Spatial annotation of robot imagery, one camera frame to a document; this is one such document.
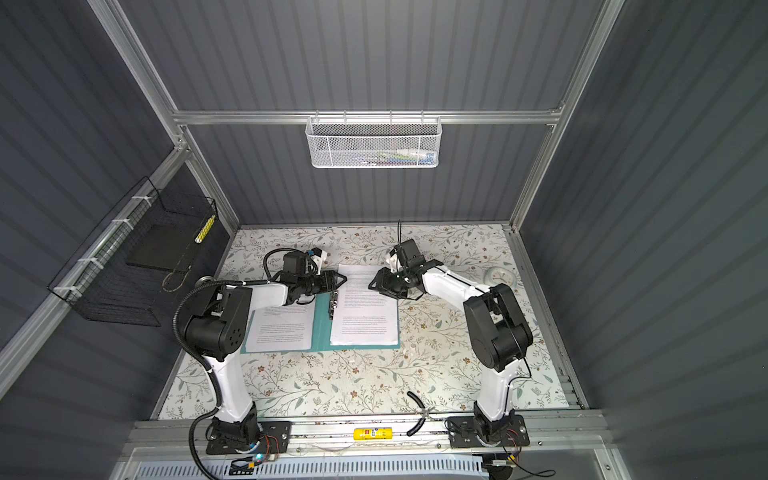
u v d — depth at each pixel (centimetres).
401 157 91
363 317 95
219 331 53
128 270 72
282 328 94
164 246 77
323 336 91
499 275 102
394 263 88
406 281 71
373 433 72
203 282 87
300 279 83
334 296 99
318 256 94
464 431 73
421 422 75
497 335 50
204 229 81
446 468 71
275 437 73
